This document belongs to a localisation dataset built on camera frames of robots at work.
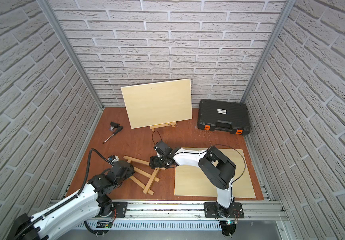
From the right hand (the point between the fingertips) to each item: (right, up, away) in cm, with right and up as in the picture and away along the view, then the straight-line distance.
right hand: (155, 164), depth 88 cm
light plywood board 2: (-3, +38, +11) cm, 40 cm away
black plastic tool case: (+41, +31, +20) cm, 54 cm away
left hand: (-13, -1, -4) cm, 14 cm away
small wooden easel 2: (+4, +23, +15) cm, 28 cm away
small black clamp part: (-34, +23, +18) cm, 45 cm away
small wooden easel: (-5, -10, -11) cm, 15 cm away
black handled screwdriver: (-30, +18, +15) cm, 38 cm away
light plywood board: (+22, -9, -3) cm, 24 cm away
